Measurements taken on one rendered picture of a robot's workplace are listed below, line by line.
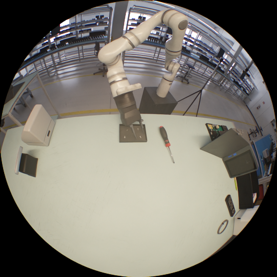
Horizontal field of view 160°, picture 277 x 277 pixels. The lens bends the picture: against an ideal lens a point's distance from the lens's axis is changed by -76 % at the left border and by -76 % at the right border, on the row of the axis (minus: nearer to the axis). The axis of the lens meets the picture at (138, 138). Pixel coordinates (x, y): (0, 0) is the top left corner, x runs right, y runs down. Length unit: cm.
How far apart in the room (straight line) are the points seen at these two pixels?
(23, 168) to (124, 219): 43
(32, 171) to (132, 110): 50
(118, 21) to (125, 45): 374
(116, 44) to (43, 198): 63
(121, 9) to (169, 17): 374
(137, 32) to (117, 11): 377
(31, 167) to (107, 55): 52
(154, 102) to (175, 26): 58
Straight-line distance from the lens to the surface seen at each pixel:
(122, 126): 42
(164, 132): 42
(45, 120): 48
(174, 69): 76
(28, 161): 49
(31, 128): 42
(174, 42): 54
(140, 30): 42
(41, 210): 53
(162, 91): 86
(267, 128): 1172
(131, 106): 37
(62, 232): 49
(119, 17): 413
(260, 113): 1190
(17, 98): 114
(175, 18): 46
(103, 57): 38
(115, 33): 412
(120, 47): 39
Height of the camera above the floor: 136
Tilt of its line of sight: 62 degrees down
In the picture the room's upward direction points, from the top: 20 degrees clockwise
